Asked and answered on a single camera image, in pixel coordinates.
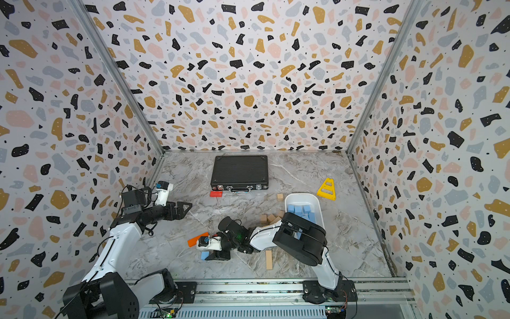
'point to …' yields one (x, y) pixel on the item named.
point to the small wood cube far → (279, 197)
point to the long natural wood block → (269, 260)
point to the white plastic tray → (305, 204)
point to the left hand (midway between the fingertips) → (183, 204)
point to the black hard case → (240, 174)
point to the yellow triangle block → (327, 195)
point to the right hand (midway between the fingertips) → (207, 252)
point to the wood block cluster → (271, 219)
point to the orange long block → (192, 241)
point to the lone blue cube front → (204, 254)
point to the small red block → (216, 194)
